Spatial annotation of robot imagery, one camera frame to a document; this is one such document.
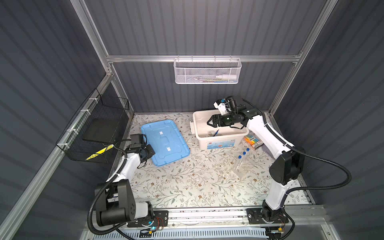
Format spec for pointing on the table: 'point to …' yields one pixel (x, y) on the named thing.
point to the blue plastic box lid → (166, 139)
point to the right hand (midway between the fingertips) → (213, 123)
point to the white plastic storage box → (212, 137)
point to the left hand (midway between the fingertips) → (149, 152)
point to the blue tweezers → (216, 132)
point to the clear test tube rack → (242, 164)
